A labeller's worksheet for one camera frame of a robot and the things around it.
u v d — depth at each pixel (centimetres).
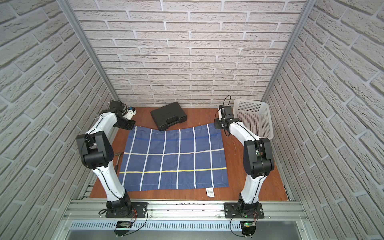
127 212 70
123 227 70
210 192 79
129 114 90
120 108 83
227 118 75
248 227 70
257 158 50
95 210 77
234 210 74
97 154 54
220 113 80
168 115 110
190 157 92
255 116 114
